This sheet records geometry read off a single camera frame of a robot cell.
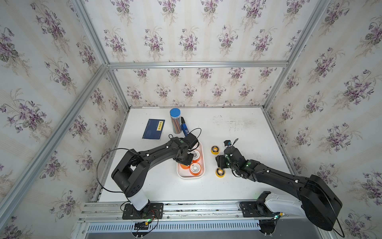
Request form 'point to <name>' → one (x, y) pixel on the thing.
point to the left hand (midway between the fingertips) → (187, 164)
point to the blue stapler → (184, 127)
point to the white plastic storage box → (186, 174)
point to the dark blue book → (153, 129)
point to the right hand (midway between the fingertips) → (221, 157)
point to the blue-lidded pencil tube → (176, 117)
